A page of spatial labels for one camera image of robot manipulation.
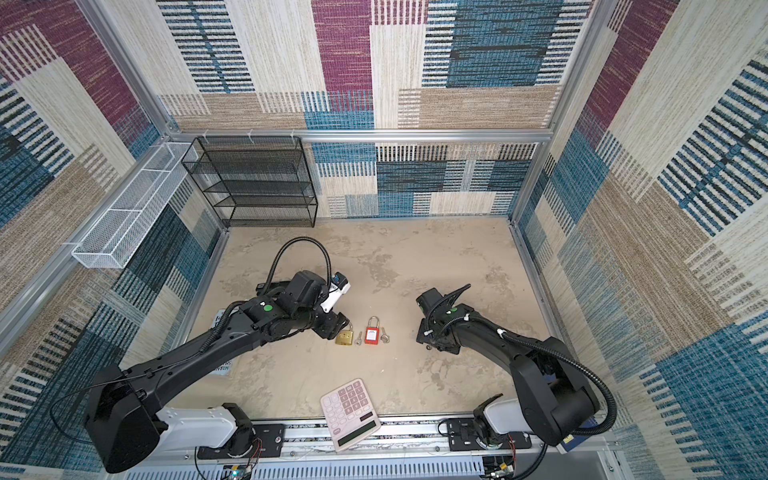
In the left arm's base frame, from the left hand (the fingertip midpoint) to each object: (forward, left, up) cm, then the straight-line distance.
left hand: (340, 310), depth 80 cm
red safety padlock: (-1, -8, -13) cm, 16 cm away
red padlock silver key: (-1, -11, -14) cm, 18 cm away
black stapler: (+15, +27, -12) cm, 33 cm away
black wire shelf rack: (+50, +35, +3) cm, 61 cm away
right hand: (-4, -26, -13) cm, 29 cm away
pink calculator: (-22, -3, -13) cm, 26 cm away
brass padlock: (-1, 0, -13) cm, 13 cm away
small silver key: (-2, -4, -15) cm, 15 cm away
